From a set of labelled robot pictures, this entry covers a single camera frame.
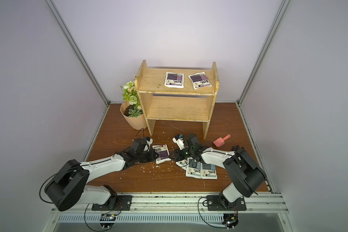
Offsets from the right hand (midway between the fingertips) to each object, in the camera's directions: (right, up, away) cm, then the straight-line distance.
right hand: (171, 151), depth 85 cm
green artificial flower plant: (-25, +35, 0) cm, 43 cm away
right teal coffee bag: (+23, -12, -1) cm, 25 cm away
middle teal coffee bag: (+14, -10, -1) cm, 17 cm away
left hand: (-6, -3, +1) cm, 7 cm away
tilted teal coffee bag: (+7, -8, +1) cm, 11 cm away
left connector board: (-32, -32, -13) cm, 47 cm away
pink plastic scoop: (+32, +4, +9) cm, 34 cm away
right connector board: (+31, -31, -14) cm, 46 cm away
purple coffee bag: (-5, -3, +5) cm, 8 cm away
